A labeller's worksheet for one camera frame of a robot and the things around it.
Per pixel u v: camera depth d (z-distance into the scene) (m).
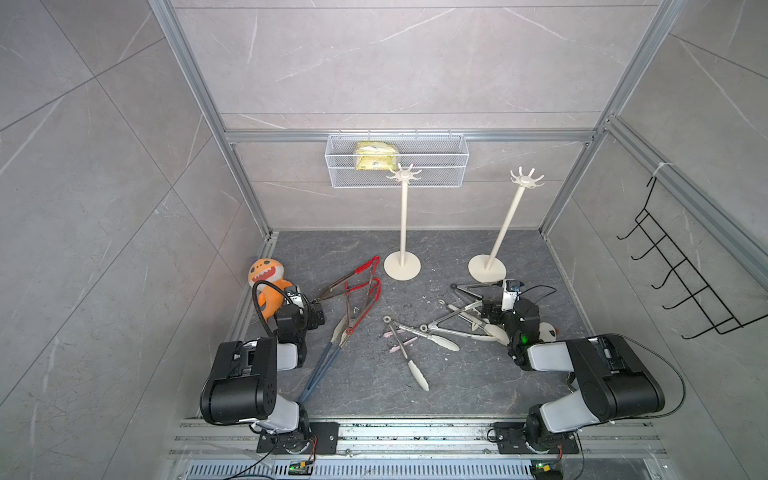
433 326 0.90
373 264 1.08
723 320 0.58
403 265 1.07
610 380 0.45
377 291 0.99
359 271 1.05
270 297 0.95
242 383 0.45
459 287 1.02
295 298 0.82
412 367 0.82
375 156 0.86
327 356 0.88
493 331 0.88
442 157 1.00
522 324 0.70
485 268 1.07
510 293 0.80
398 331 0.90
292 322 0.72
